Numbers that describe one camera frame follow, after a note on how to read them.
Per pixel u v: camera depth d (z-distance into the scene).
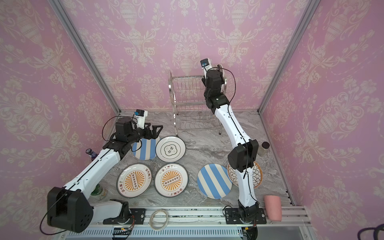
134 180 0.85
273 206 0.73
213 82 0.59
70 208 0.40
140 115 0.70
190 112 1.19
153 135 0.73
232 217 0.73
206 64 0.66
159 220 0.74
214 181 0.86
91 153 0.76
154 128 0.72
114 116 1.25
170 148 0.99
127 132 0.63
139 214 0.75
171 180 0.85
